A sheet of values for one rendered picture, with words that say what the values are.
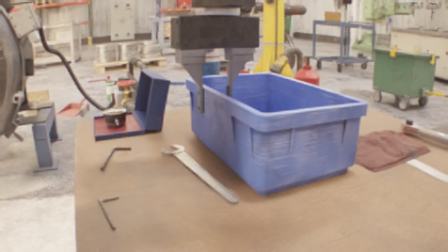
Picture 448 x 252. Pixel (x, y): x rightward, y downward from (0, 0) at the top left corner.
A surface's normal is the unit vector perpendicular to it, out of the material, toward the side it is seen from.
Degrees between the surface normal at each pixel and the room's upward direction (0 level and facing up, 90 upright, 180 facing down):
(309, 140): 90
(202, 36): 90
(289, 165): 90
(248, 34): 90
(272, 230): 0
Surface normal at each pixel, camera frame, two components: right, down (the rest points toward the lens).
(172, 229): 0.00, -0.95
